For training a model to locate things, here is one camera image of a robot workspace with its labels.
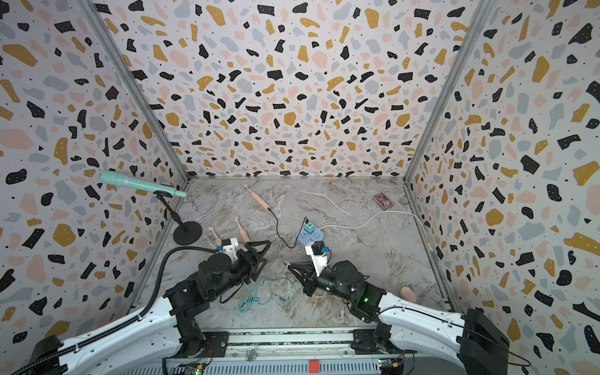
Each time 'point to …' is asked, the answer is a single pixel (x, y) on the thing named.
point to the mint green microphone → (119, 179)
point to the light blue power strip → (307, 239)
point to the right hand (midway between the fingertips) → (295, 268)
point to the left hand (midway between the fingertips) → (276, 250)
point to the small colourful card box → (383, 201)
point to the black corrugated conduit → (121, 325)
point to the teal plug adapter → (308, 227)
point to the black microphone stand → (187, 233)
